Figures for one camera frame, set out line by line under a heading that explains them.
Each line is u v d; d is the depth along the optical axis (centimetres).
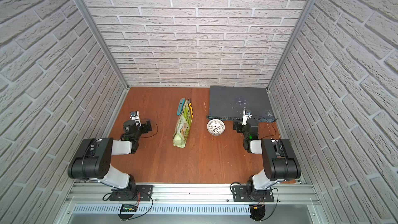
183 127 82
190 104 108
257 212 70
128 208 72
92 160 45
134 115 81
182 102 110
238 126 86
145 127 87
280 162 45
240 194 73
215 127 95
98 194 158
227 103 104
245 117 83
